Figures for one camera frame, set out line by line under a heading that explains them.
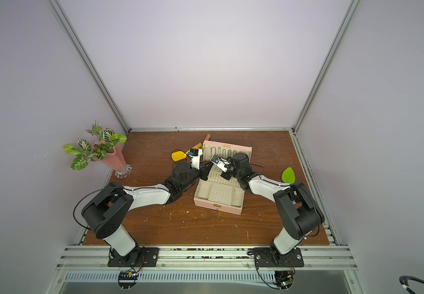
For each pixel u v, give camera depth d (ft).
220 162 2.54
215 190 2.79
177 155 3.53
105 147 2.76
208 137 3.76
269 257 2.38
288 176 3.22
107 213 1.51
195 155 2.45
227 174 2.66
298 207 1.58
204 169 2.48
